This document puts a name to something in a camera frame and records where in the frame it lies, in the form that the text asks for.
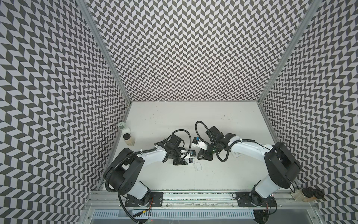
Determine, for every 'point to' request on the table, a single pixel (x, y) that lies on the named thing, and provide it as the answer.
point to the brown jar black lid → (317, 194)
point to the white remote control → (191, 160)
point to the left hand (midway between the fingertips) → (185, 157)
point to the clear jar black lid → (299, 194)
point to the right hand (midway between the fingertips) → (200, 159)
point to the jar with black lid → (128, 140)
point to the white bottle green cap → (123, 128)
